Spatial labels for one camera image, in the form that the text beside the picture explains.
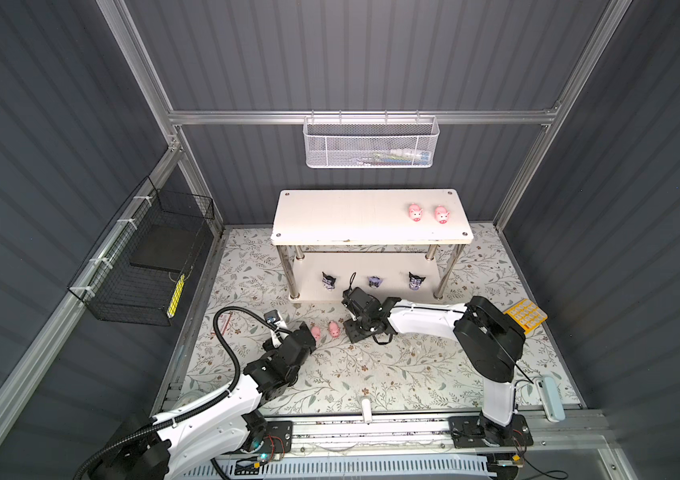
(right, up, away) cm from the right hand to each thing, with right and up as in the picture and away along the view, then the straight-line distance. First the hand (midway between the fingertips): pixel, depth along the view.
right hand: (354, 331), depth 92 cm
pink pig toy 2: (-12, 0, -1) cm, 12 cm away
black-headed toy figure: (-8, +16, -1) cm, 18 cm away
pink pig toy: (-6, +1, -1) cm, 6 cm away
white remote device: (+50, -13, -17) cm, 54 cm away
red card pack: (-41, +3, +1) cm, 41 cm away
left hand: (-17, +2, -8) cm, 19 cm away
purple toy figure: (+19, +16, -1) cm, 24 cm away
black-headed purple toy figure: (+6, +16, +1) cm, 17 cm away
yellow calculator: (+55, +5, +2) cm, 55 cm away
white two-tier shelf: (+19, +28, +23) cm, 41 cm away
